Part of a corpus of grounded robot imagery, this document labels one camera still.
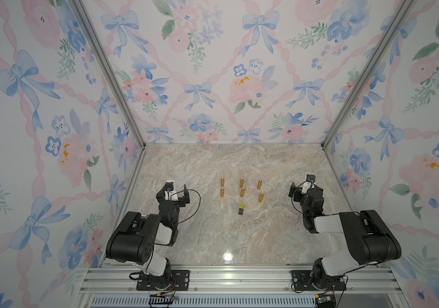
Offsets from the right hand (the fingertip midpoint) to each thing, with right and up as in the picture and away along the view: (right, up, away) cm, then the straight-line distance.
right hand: (305, 183), depth 93 cm
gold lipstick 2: (-40, -5, +2) cm, 41 cm away
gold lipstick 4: (-30, -5, +3) cm, 31 cm away
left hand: (-62, -1, -3) cm, 62 cm away
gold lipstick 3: (-30, 0, +7) cm, 31 cm away
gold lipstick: (-40, 0, +8) cm, 41 cm away
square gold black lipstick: (-32, -12, -4) cm, 34 cm away
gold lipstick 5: (-21, -7, 0) cm, 22 cm away
